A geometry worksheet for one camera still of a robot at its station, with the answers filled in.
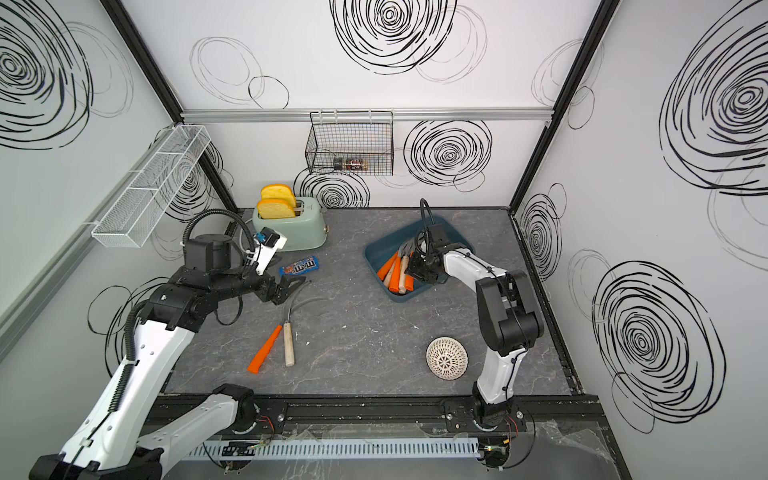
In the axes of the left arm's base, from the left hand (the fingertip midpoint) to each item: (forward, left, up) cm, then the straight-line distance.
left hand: (289, 266), depth 69 cm
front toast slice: (+27, +13, -9) cm, 32 cm away
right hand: (+14, -30, -22) cm, 39 cm away
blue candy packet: (+19, +6, -27) cm, 33 cm away
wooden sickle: (-5, +6, -27) cm, 28 cm away
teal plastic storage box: (+24, -19, -26) cm, 41 cm away
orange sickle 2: (+14, -26, -24) cm, 38 cm away
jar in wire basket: (+35, -8, +4) cm, 36 cm away
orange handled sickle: (+17, -22, -25) cm, 38 cm away
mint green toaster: (+28, +5, -19) cm, 34 cm away
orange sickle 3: (+9, -30, -21) cm, 37 cm away
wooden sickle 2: (+25, -29, -25) cm, 46 cm away
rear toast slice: (+33, +13, -7) cm, 37 cm away
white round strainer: (-11, -40, -27) cm, 50 cm away
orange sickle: (-14, +13, -29) cm, 35 cm away
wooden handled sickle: (+15, -24, -25) cm, 38 cm away
